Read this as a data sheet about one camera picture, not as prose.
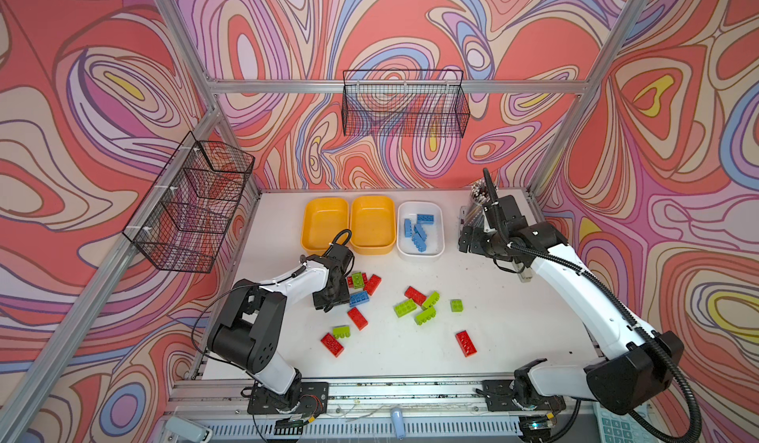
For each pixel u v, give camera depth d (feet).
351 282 2.98
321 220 3.63
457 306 2.89
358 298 2.91
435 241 3.39
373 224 3.50
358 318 2.83
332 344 2.64
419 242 3.32
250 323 1.51
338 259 2.42
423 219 3.55
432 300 2.90
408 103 3.14
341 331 2.70
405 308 2.88
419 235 3.34
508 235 1.84
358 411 2.41
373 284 3.02
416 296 2.98
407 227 3.52
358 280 3.05
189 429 2.22
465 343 2.64
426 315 2.81
